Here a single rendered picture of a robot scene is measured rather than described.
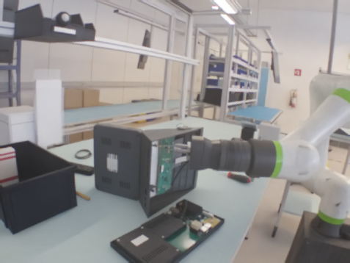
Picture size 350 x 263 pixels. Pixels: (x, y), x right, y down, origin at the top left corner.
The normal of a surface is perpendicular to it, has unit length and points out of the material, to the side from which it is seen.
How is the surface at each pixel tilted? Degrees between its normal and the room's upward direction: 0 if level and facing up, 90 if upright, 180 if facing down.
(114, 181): 90
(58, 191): 90
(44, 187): 90
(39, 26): 90
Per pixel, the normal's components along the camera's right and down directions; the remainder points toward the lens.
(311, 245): -0.47, 0.16
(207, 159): 0.01, 0.23
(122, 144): -0.26, 0.20
